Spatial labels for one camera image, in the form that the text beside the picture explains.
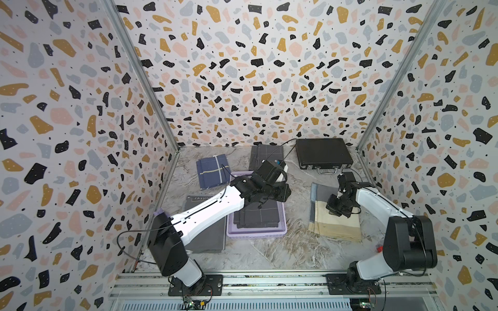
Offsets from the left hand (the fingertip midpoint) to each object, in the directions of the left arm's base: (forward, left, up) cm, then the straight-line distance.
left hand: (291, 191), depth 75 cm
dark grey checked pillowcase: (+1, +9, -23) cm, 24 cm away
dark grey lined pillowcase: (+41, +11, -21) cm, 48 cm away
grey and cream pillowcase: (-4, -17, -22) cm, 28 cm away
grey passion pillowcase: (-8, +34, -25) cm, 43 cm away
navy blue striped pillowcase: (+29, +39, -23) cm, 54 cm away
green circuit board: (-33, +37, -23) cm, 55 cm away
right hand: (+1, -20, -19) cm, 27 cm away
